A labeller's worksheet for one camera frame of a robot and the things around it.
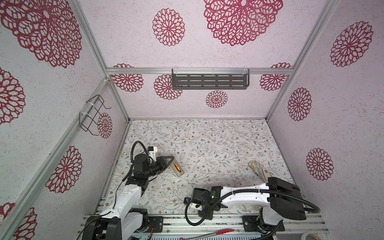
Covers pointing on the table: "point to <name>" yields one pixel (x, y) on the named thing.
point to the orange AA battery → (177, 167)
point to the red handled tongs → (215, 233)
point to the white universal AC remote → (178, 173)
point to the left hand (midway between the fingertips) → (173, 160)
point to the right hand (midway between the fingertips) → (200, 210)
